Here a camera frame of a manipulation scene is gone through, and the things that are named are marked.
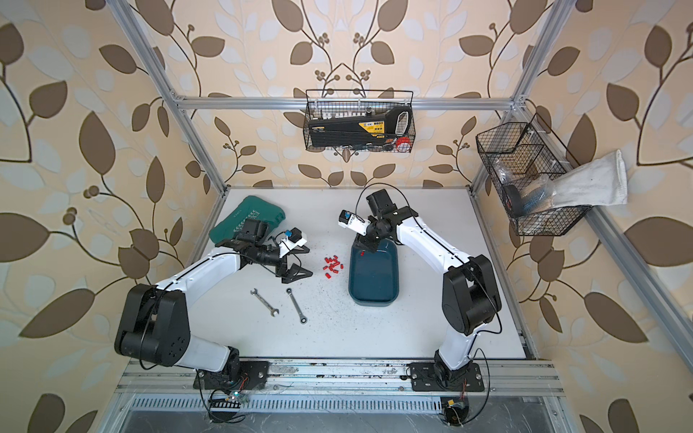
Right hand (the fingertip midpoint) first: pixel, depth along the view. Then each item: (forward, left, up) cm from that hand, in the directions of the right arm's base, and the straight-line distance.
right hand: (360, 237), depth 89 cm
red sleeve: (0, +13, -14) cm, 19 cm away
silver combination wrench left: (-18, +30, -13) cm, 38 cm away
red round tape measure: (+22, -15, +21) cm, 34 cm away
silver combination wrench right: (-22, +19, -13) cm, 32 cm away
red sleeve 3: (0, +10, -13) cm, 16 cm away
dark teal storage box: (-8, -4, -13) cm, 16 cm away
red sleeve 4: (-4, +13, -13) cm, 19 cm away
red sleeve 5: (-7, +12, -13) cm, 19 cm away
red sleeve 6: (-4, +7, -13) cm, 15 cm away
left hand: (-8, +16, 0) cm, 18 cm away
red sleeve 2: (-2, +9, -12) cm, 15 cm away
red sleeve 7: (-4, +11, -13) cm, 18 cm away
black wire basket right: (+16, -53, +17) cm, 58 cm away
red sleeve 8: (-5, +9, -14) cm, 17 cm away
